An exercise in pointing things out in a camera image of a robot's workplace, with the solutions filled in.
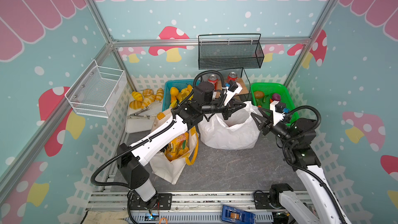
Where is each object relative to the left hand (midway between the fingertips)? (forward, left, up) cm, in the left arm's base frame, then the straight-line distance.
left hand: (243, 107), depth 63 cm
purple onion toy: (+36, -35, -31) cm, 59 cm away
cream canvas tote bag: (-18, +32, -28) cm, 46 cm away
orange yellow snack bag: (-5, +29, -27) cm, 40 cm away
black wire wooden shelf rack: (+42, -11, -22) cm, 49 cm away
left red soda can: (+30, +11, -11) cm, 34 cm away
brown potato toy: (+40, -23, -32) cm, 56 cm away
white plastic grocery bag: (0, -2, -18) cm, 18 cm away
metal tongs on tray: (+22, +63, -38) cm, 77 cm away
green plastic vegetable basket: (+46, -33, -32) cm, 65 cm away
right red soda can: (+33, 0, -10) cm, 34 cm away
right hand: (+1, -6, -3) cm, 7 cm away
